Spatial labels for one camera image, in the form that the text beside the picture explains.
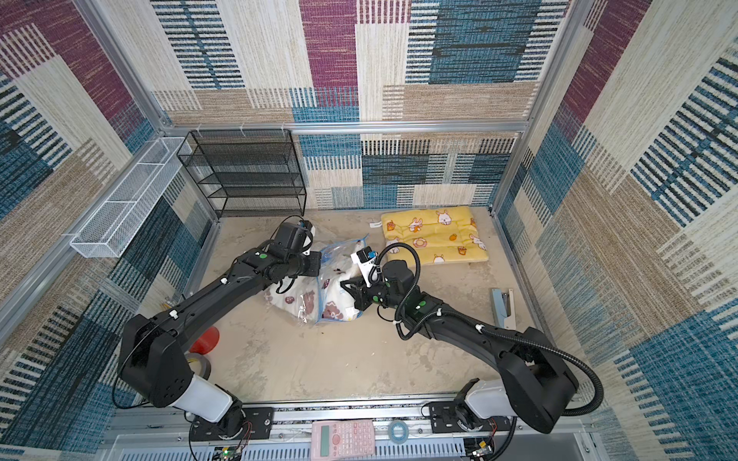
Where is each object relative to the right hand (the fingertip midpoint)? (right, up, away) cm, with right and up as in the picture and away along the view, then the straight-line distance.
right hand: (347, 286), depth 79 cm
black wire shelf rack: (-40, +39, +30) cm, 63 cm away
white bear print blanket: (-10, -5, +6) cm, 13 cm away
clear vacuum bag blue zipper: (-7, -3, +1) cm, 8 cm away
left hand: (-9, +6, +7) cm, 13 cm away
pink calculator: (0, -35, -9) cm, 36 cm away
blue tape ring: (+12, -36, -8) cm, 39 cm away
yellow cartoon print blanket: (+33, +14, +30) cm, 47 cm away
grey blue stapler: (+47, -9, +11) cm, 49 cm away
